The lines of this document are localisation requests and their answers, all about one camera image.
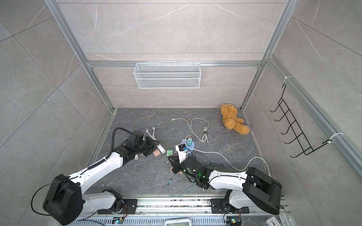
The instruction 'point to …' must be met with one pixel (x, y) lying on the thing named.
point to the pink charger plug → (156, 153)
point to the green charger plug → (169, 152)
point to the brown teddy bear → (229, 113)
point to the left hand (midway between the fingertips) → (162, 140)
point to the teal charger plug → (189, 141)
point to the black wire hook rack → (305, 146)
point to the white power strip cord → (231, 166)
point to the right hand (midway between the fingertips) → (170, 158)
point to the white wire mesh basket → (167, 76)
